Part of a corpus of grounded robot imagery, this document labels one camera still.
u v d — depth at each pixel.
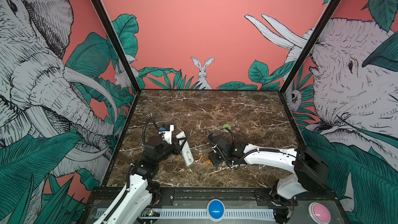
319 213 0.69
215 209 0.71
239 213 0.68
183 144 0.75
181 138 0.75
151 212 0.70
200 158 0.86
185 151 0.76
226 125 1.00
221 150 0.62
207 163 0.85
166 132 0.69
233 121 1.04
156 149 0.58
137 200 0.58
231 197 0.76
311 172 0.43
